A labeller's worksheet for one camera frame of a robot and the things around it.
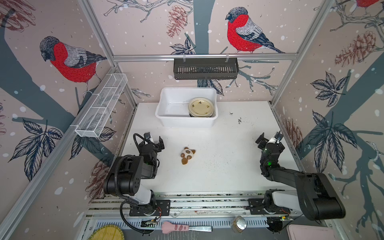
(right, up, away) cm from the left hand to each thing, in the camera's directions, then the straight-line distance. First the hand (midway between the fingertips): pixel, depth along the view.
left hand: (151, 137), depth 90 cm
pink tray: (+74, -39, -25) cm, 87 cm away
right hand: (+71, +1, -5) cm, 72 cm away
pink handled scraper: (+15, -38, -23) cm, 47 cm away
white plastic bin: (+8, +21, +31) cm, 38 cm away
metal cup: (+46, -31, -30) cm, 63 cm away
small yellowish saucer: (+31, +20, +21) cm, 43 cm away
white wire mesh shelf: (-24, +20, -11) cm, 33 cm away
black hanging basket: (+34, +47, +14) cm, 60 cm away
